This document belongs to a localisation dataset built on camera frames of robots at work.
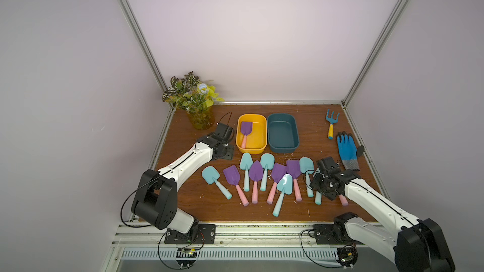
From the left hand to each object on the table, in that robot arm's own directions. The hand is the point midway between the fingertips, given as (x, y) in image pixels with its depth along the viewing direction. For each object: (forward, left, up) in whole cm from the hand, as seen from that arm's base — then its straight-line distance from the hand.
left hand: (228, 150), depth 88 cm
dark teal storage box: (+16, -29, -8) cm, 34 cm away
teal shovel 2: (-3, -9, -9) cm, 13 cm away
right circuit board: (-39, -48, -10) cm, 63 cm away
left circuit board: (-39, +14, -12) cm, 44 cm away
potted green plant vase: (+26, +18, +10) cm, 33 cm away
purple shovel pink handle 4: (-6, -24, -8) cm, 26 cm away
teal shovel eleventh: (-20, -41, -6) cm, 46 cm away
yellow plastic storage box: (+11, -14, -10) cm, 20 cm away
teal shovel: (-9, +8, -9) cm, 15 cm away
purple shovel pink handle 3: (-8, -14, -9) cm, 18 cm away
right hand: (-12, -42, -6) cm, 44 cm away
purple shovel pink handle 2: (-10, -3, -8) cm, 13 cm away
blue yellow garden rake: (+27, -60, -9) cm, 66 cm away
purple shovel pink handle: (+19, -8, -8) cm, 22 cm away
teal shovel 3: (-2, -20, -8) cm, 21 cm away
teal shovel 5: (-4, -39, -9) cm, 40 cm away
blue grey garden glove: (+5, -63, -9) cm, 64 cm away
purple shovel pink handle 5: (-6, -32, -8) cm, 33 cm away
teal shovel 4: (-13, -27, -8) cm, 31 cm away
